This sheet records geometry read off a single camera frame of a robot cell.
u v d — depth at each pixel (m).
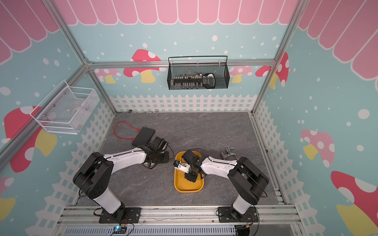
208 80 0.90
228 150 0.97
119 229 0.73
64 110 0.74
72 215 0.76
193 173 0.74
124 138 1.05
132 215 0.75
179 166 0.78
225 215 0.74
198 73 0.94
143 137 1.06
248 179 0.45
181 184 0.86
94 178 0.46
